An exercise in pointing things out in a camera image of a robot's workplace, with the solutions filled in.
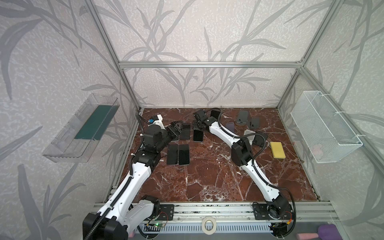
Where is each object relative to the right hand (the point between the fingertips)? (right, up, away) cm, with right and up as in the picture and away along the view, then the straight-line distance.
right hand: (196, 121), depth 108 cm
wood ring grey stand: (+33, +2, -1) cm, 34 cm away
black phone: (-8, -9, -3) cm, 12 cm away
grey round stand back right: (+24, -3, -7) cm, 25 cm away
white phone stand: (+36, -11, -12) cm, 39 cm away
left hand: (-6, +1, -34) cm, 34 cm away
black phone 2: (+1, -10, -7) cm, 12 cm away
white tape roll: (+6, -51, -40) cm, 65 cm away
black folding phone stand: (+42, -12, -12) cm, 45 cm away
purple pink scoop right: (+62, -51, -40) cm, 90 cm away
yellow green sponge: (+54, -19, -12) cm, 58 cm away
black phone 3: (+13, +5, -10) cm, 17 cm away
